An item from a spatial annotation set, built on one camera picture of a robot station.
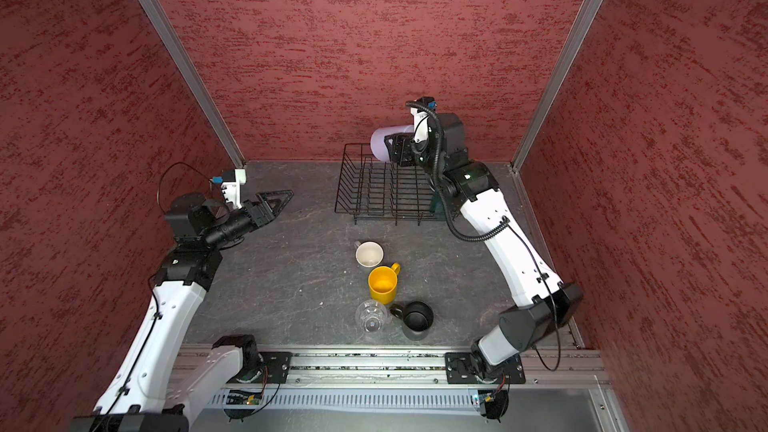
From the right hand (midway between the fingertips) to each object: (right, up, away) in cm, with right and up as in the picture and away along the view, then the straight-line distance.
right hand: (395, 144), depth 70 cm
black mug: (+6, -47, +11) cm, 49 cm away
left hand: (-25, -14, -1) cm, 29 cm away
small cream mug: (-8, -31, +20) cm, 38 cm away
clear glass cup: (-7, -47, +13) cm, 49 cm away
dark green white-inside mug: (+15, -17, +29) cm, 37 cm away
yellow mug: (-4, -39, +18) cm, 43 cm away
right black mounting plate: (+17, -57, +4) cm, 59 cm away
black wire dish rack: (-7, -11, +43) cm, 45 cm away
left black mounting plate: (-30, -56, +4) cm, 63 cm away
